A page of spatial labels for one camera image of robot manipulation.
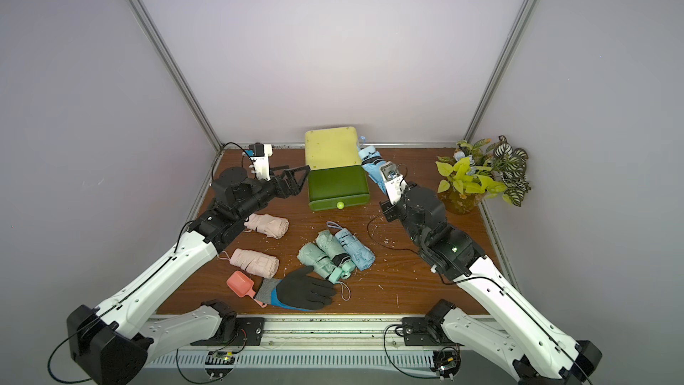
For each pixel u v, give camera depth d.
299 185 0.64
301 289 0.80
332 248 0.85
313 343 0.73
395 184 0.55
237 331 0.73
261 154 0.62
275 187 0.62
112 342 0.37
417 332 0.73
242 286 0.80
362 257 0.83
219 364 0.71
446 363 0.70
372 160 0.68
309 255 0.85
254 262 0.83
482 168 0.83
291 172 0.62
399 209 0.56
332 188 0.85
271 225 0.91
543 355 0.37
